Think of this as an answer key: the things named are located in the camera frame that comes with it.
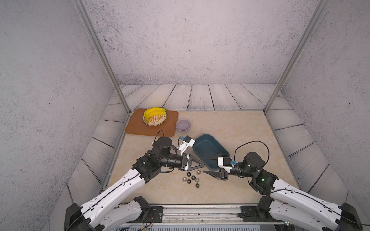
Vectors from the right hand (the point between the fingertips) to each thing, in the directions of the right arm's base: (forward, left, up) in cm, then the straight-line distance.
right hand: (206, 164), depth 62 cm
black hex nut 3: (+2, +8, -28) cm, 29 cm away
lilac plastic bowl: (+42, +13, -24) cm, 50 cm away
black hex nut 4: (0, +4, -28) cm, 28 cm away
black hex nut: (+6, +9, -27) cm, 29 cm away
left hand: (-2, +2, +1) cm, 3 cm away
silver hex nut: (+3, +11, -27) cm, 30 cm away
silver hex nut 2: (+3, +3, -28) cm, 28 cm away
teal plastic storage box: (+26, -3, -27) cm, 37 cm away
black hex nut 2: (+4, +6, -27) cm, 28 cm away
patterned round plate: (+48, +35, -26) cm, 65 cm away
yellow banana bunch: (+54, +39, -22) cm, 70 cm away
